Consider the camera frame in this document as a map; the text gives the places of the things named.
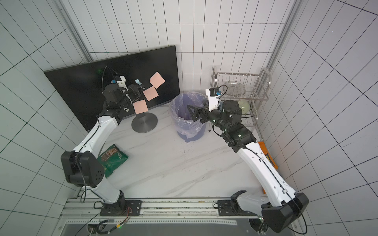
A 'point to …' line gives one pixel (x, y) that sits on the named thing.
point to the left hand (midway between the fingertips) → (144, 87)
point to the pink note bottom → (140, 106)
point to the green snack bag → (111, 159)
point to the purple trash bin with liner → (188, 130)
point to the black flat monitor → (80, 85)
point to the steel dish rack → (250, 89)
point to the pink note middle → (150, 93)
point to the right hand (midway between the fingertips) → (189, 104)
